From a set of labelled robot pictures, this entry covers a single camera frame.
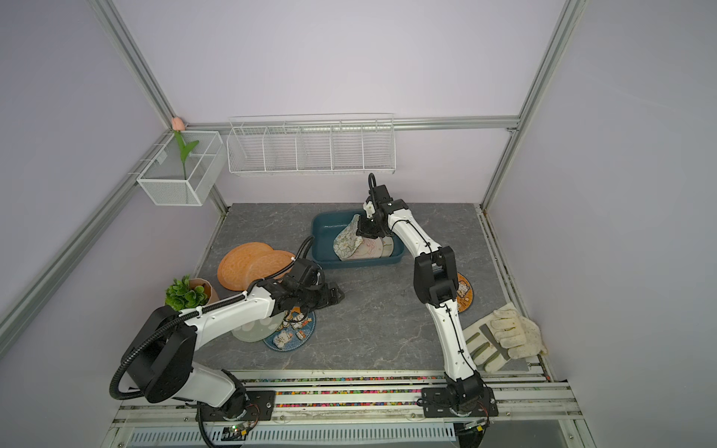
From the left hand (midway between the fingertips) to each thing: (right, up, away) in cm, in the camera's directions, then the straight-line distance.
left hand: (335, 301), depth 86 cm
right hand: (+6, +22, +15) cm, 27 cm away
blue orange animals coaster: (-13, -10, +1) cm, 17 cm away
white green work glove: (+52, -10, -1) cm, 53 cm away
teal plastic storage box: (-7, +24, +27) cm, 37 cm away
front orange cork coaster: (-26, +10, +16) cm, 32 cm away
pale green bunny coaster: (-24, -10, +1) cm, 25 cm away
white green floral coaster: (+2, +17, +20) cm, 26 cm away
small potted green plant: (-42, +4, -8) cm, 43 cm away
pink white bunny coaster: (+11, +15, +19) cm, 27 cm away
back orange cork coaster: (-39, +10, +17) cm, 44 cm away
